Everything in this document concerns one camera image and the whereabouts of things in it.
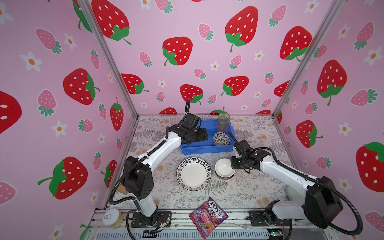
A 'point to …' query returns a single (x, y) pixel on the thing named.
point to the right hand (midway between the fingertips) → (230, 163)
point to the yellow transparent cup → (223, 125)
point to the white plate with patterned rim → (194, 174)
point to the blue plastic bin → (207, 146)
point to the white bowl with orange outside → (223, 169)
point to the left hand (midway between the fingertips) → (204, 136)
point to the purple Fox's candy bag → (207, 217)
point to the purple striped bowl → (224, 178)
